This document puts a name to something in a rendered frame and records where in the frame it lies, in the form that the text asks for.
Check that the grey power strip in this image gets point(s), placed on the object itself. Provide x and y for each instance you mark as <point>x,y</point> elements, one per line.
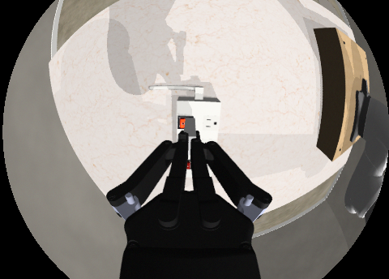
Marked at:
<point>205,110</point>

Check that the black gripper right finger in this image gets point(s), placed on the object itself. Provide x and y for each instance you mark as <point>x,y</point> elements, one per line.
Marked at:
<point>250,199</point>

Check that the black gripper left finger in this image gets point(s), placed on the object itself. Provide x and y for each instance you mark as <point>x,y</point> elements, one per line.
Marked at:
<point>129,196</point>

